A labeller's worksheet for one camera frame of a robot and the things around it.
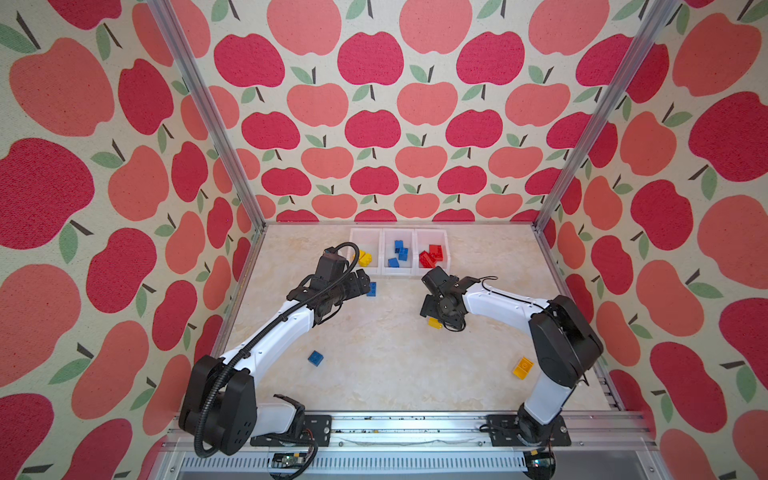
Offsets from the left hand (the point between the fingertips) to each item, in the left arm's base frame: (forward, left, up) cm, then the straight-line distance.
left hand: (364, 283), depth 85 cm
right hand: (-4, -23, -12) cm, 26 cm away
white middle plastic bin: (+16, -14, -14) cm, 25 cm away
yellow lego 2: (+19, +1, -12) cm, 23 cm away
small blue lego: (-16, +15, -15) cm, 26 cm away
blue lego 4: (+17, -9, -13) cm, 23 cm away
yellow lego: (-9, -20, -7) cm, 23 cm away
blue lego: (+6, -2, -13) cm, 15 cm away
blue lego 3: (+21, -13, -12) cm, 27 cm away
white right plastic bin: (+28, -22, -11) cm, 37 cm away
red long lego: (+17, -21, -10) cm, 29 cm away
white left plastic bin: (+22, -1, -8) cm, 24 cm away
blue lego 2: (+24, -11, -10) cm, 28 cm away
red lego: (+21, -25, -11) cm, 34 cm away
